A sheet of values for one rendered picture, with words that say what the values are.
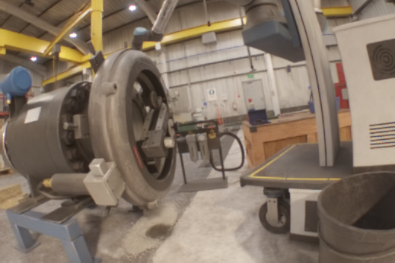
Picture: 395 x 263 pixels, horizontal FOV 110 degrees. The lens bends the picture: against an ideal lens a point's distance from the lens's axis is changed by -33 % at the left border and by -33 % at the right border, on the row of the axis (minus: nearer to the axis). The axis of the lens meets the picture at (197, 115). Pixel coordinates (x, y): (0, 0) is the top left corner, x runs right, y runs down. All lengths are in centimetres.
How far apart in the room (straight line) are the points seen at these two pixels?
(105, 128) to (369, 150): 88
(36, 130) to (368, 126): 136
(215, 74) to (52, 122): 1125
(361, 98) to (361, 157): 20
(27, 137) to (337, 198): 130
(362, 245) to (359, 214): 30
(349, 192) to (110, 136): 76
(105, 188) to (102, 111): 24
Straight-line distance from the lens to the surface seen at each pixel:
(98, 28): 525
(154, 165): 85
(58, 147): 97
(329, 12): 1334
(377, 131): 78
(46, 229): 107
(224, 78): 1177
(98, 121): 69
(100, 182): 63
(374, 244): 44
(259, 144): 160
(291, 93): 1184
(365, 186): 69
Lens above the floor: 60
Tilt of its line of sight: 1 degrees up
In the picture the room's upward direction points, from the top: 9 degrees counter-clockwise
